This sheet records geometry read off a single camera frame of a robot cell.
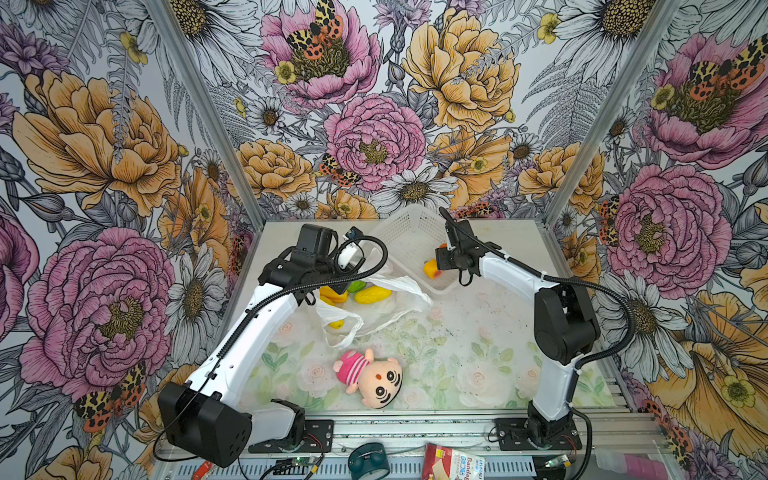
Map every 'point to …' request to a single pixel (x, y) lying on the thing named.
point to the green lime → (356, 286)
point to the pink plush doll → (379, 382)
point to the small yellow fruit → (338, 324)
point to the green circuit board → (302, 461)
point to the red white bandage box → (445, 463)
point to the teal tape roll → (368, 456)
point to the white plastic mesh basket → (407, 238)
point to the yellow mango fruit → (372, 295)
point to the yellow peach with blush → (431, 269)
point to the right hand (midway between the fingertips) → (449, 263)
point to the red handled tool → (200, 472)
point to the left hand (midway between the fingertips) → (346, 277)
